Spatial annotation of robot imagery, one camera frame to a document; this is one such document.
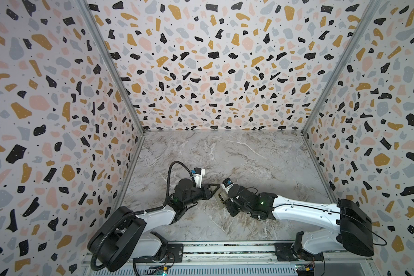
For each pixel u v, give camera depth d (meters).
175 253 0.73
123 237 0.42
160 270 0.70
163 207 0.58
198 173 0.77
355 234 0.40
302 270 0.71
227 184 0.71
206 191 0.74
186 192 0.67
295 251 0.66
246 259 0.73
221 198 0.80
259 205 0.58
